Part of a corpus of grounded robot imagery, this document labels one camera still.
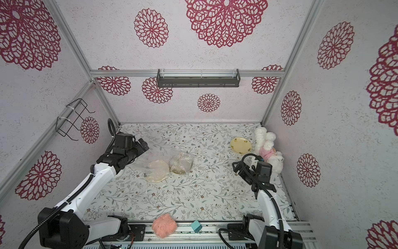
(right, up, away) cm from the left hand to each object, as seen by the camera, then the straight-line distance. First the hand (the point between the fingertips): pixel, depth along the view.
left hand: (142, 148), depth 84 cm
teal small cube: (+30, -37, -9) cm, 48 cm away
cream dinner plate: (+61, 0, +26) cm, 66 cm away
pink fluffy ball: (+15, -35, -12) cm, 40 cm away
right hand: (+52, -10, +2) cm, 53 cm away
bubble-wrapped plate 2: (+20, -10, +10) cm, 24 cm away
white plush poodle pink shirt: (+70, +2, +9) cm, 70 cm away
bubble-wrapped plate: (+6, -15, +9) cm, 18 cm away
